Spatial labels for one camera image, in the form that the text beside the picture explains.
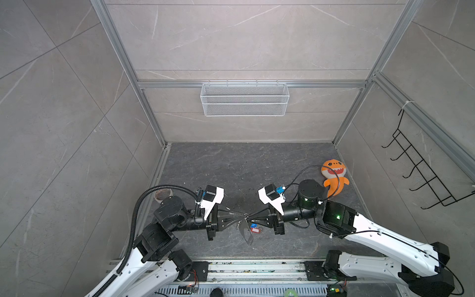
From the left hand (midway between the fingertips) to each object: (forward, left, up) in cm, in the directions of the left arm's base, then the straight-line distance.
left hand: (242, 213), depth 51 cm
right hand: (0, -2, -3) cm, 3 cm away
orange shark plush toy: (+34, -52, -29) cm, 68 cm away
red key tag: (+6, -7, -35) cm, 37 cm away
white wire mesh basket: (+69, -5, -7) cm, 69 cm away
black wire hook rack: (+17, -68, -4) cm, 70 cm away
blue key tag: (-2, -4, -5) cm, 6 cm away
